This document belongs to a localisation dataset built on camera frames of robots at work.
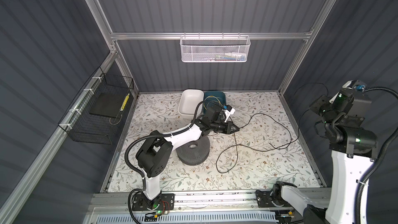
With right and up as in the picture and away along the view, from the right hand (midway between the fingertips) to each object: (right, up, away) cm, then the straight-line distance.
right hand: (327, 99), depth 57 cm
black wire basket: (-97, -7, +14) cm, 98 cm away
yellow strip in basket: (-86, 0, +22) cm, 89 cm away
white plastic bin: (-56, +2, +57) cm, 80 cm away
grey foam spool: (-51, -28, +26) cm, 63 cm away
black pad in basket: (-92, -2, +17) cm, 94 cm away
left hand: (-27, -14, +23) cm, 38 cm away
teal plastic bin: (-39, +2, +49) cm, 62 cm away
